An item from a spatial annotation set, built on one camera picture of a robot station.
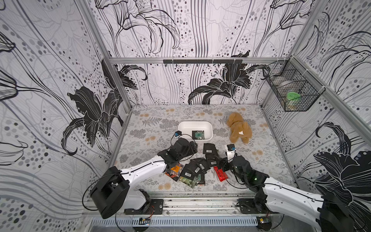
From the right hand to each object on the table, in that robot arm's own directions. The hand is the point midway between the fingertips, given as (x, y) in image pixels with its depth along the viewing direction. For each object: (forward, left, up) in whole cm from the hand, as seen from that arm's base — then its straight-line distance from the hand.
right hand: (221, 154), depth 82 cm
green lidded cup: (+23, -40, +20) cm, 50 cm away
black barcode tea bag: (+7, +5, -8) cm, 12 cm away
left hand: (+3, +15, +1) cm, 16 cm away
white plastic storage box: (+23, +21, -5) cm, 32 cm away
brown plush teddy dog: (+16, -13, +3) cm, 21 cm away
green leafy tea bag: (-14, +18, -8) cm, 24 cm away
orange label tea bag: (-7, +27, -7) cm, 28 cm away
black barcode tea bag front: (-7, +18, -7) cm, 20 cm away
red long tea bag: (-10, 0, -8) cm, 12 cm away
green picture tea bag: (+19, +13, -8) cm, 24 cm away
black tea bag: (-2, +5, -7) cm, 9 cm away
